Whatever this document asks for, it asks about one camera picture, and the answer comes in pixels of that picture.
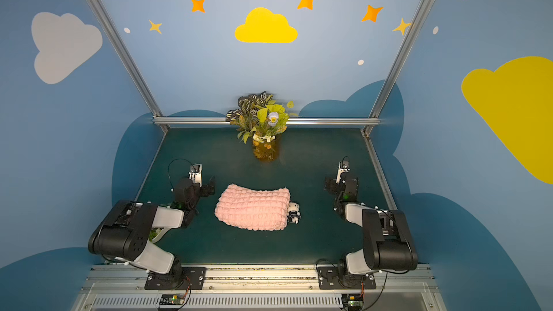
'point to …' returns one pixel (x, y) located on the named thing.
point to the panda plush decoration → (293, 214)
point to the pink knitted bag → (253, 208)
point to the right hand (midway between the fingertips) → (343, 175)
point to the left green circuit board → (171, 299)
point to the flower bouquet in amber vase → (262, 120)
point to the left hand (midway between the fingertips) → (201, 174)
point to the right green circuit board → (352, 302)
